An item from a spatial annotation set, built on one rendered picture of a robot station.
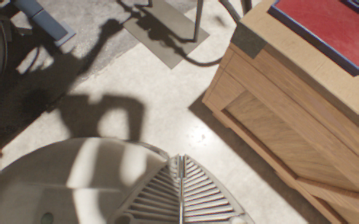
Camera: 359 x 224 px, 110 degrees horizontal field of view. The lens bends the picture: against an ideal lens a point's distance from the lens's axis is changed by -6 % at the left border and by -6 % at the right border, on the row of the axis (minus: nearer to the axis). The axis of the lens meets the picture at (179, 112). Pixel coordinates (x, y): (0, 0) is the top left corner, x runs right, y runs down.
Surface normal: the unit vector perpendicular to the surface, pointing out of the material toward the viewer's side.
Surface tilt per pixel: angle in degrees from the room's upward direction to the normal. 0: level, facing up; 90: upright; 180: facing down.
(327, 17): 0
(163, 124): 0
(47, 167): 12
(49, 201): 0
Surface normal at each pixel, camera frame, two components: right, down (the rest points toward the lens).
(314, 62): -0.02, -0.22
